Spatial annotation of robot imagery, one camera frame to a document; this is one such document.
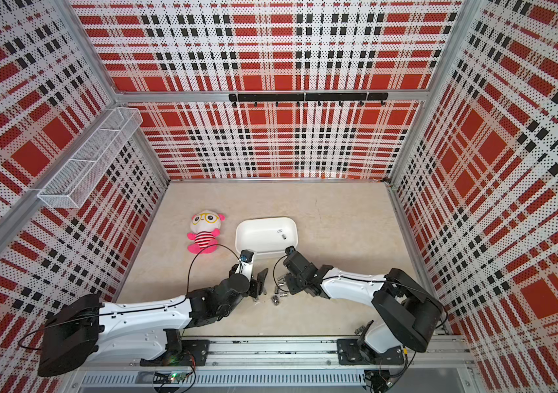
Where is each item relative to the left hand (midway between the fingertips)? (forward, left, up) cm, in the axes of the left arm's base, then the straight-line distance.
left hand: (262, 267), depth 82 cm
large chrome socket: (-8, -4, -9) cm, 13 cm away
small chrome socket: (+18, -6, -10) cm, 21 cm away
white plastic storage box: (+18, +1, -11) cm, 21 cm away
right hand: (0, -12, -8) cm, 14 cm away
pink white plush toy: (+18, +25, -3) cm, 31 cm away
